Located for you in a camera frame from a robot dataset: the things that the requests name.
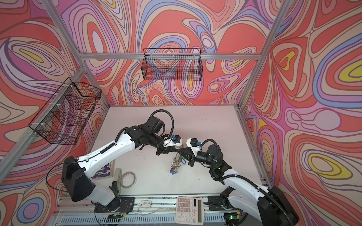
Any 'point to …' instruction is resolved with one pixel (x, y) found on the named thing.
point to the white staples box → (145, 203)
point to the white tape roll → (128, 180)
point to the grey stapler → (118, 177)
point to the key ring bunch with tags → (177, 160)
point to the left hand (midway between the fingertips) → (178, 149)
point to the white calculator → (189, 210)
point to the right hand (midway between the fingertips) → (179, 154)
